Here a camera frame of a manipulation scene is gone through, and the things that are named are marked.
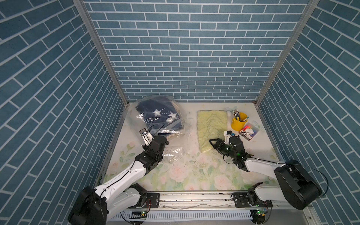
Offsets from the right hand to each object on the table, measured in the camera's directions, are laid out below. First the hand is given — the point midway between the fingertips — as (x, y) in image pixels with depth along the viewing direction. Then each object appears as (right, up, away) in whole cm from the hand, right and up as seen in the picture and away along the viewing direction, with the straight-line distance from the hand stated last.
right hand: (211, 142), depth 87 cm
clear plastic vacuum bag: (-22, -7, +4) cm, 23 cm away
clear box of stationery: (+30, +5, +12) cm, 33 cm away
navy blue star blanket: (-34, +18, +12) cm, 40 cm away
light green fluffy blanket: (+3, +10, +15) cm, 18 cm away
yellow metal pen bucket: (+22, +9, +14) cm, 28 cm away
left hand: (-33, +5, -4) cm, 33 cm away
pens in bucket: (+19, +17, +6) cm, 26 cm away
